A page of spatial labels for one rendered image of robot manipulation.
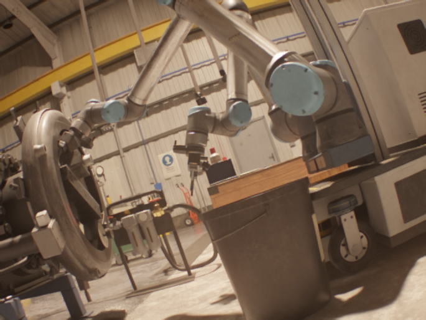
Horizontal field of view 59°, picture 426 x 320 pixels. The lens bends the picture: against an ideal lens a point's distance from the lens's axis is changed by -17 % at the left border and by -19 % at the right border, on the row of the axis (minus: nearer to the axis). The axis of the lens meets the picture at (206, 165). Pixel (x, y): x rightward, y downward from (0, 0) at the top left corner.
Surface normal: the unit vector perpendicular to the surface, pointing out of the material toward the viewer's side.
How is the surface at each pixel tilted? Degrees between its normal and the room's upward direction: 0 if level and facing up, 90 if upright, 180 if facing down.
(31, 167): 75
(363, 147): 90
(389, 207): 90
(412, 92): 90
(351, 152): 90
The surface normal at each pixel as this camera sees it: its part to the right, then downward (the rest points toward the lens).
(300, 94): -0.53, 0.18
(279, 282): -0.11, 0.00
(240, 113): 0.29, -0.09
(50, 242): 0.11, 0.29
